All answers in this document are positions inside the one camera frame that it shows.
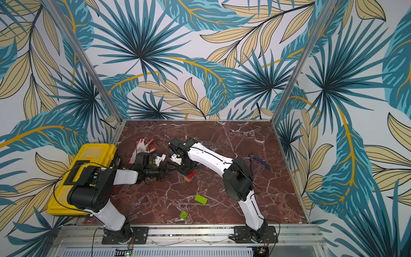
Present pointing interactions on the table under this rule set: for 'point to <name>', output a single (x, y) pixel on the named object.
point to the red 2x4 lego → (190, 175)
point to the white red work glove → (141, 147)
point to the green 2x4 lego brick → (201, 199)
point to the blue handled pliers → (251, 159)
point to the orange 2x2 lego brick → (187, 180)
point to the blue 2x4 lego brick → (190, 180)
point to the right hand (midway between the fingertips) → (187, 170)
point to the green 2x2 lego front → (183, 214)
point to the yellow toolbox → (101, 155)
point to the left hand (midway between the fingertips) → (175, 172)
